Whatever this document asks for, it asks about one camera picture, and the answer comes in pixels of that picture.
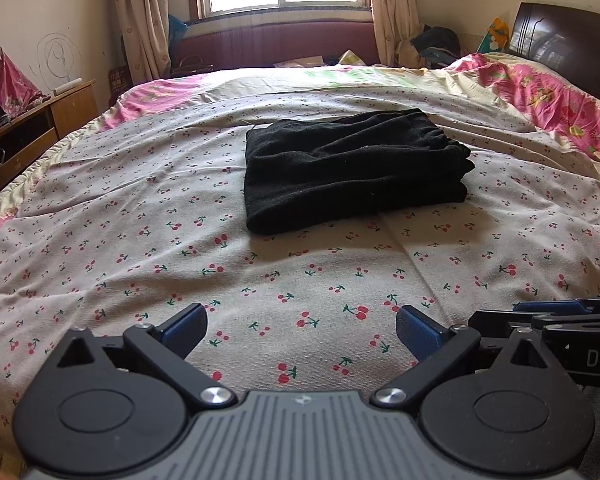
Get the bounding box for brown handbag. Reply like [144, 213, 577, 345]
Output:
[180, 55, 214, 74]

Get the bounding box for pink floral quilt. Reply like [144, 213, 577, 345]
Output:
[445, 52, 600, 156]

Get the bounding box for black pants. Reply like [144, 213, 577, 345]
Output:
[243, 108, 476, 235]

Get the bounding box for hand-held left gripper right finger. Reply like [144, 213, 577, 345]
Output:
[371, 305, 551, 408]

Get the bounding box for maroon headboard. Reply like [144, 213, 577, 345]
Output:
[172, 20, 379, 69]

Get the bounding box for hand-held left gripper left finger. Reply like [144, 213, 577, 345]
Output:
[52, 303, 233, 409]

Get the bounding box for beige patterned curtain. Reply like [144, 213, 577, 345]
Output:
[109, 0, 174, 86]
[367, 0, 422, 67]

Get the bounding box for wooden side cabinet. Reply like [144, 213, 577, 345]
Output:
[0, 80, 99, 206]

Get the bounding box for cherry print bedsheet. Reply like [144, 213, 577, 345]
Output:
[0, 65, 600, 461]

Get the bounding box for blue plastic bag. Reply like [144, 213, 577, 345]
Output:
[168, 14, 189, 47]

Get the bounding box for scattered papers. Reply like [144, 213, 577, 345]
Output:
[274, 50, 367, 69]

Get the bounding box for dark red box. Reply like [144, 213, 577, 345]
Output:
[109, 65, 132, 107]

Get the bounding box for pile of dark clothes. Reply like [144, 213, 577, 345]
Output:
[397, 25, 464, 68]

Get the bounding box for colourful printed box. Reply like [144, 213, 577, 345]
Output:
[486, 17, 512, 54]

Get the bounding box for white paper roll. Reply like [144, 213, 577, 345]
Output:
[52, 78, 84, 96]

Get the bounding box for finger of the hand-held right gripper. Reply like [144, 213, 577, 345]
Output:
[467, 310, 600, 345]
[514, 296, 600, 317]

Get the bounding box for dark wooden headboard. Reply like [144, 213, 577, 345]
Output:
[509, 2, 600, 109]

